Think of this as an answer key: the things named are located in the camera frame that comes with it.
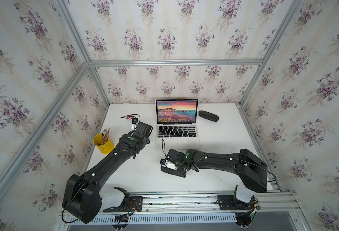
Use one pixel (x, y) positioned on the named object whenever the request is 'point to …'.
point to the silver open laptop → (176, 127)
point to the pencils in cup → (105, 135)
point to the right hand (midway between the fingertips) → (178, 167)
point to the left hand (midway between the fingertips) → (138, 137)
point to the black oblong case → (208, 115)
